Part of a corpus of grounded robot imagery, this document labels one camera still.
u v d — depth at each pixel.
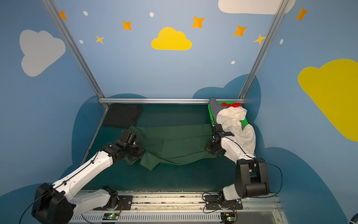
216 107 1.10
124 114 1.15
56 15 0.71
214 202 0.74
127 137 0.63
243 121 1.01
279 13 0.72
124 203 0.75
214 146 0.76
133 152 0.69
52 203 0.38
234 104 1.11
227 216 0.72
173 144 0.98
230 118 1.08
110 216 0.71
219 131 0.73
